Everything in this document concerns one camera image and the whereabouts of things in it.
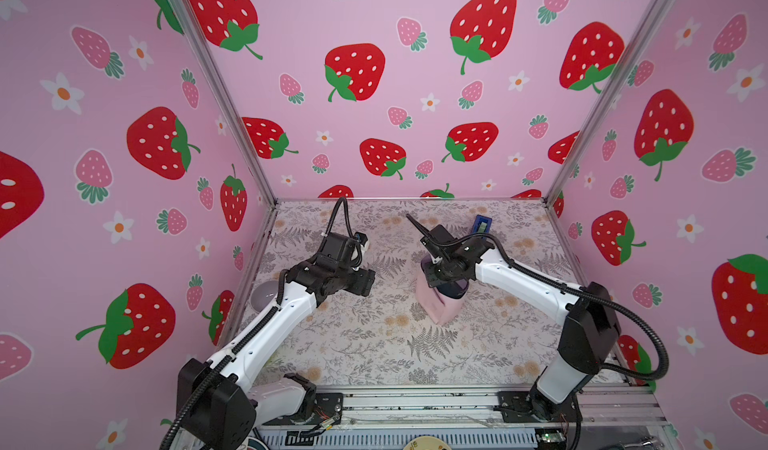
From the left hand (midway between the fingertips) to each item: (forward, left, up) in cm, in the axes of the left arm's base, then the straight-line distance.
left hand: (362, 273), depth 81 cm
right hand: (+2, -19, -4) cm, 20 cm away
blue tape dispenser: (+26, -40, -9) cm, 48 cm away
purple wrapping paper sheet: (-8, -22, -6) cm, 24 cm away
